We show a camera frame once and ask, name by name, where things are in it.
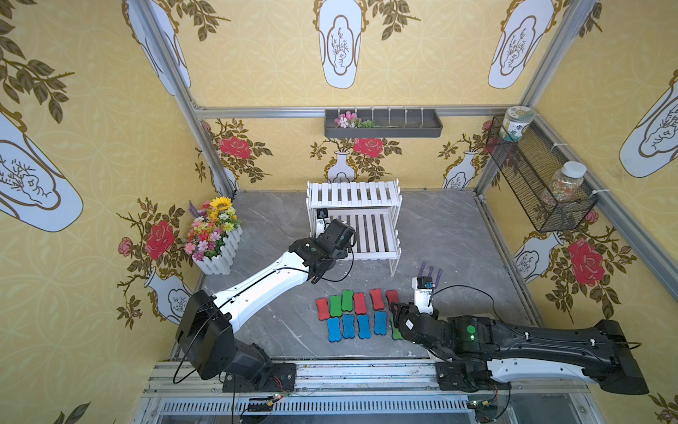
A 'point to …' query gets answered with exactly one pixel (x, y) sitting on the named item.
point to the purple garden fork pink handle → (438, 276)
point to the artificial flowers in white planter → (214, 236)
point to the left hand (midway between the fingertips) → (322, 239)
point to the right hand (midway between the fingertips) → (396, 304)
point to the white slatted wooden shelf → (372, 208)
